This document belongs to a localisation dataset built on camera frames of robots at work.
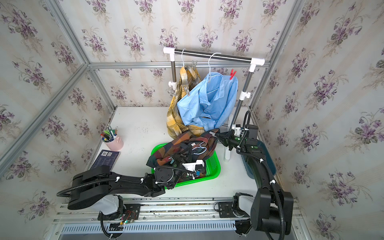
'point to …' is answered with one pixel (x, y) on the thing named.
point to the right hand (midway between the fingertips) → (218, 135)
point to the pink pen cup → (110, 138)
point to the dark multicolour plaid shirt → (191, 150)
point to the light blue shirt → (210, 104)
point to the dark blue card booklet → (106, 157)
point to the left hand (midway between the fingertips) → (188, 145)
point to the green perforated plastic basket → (213, 168)
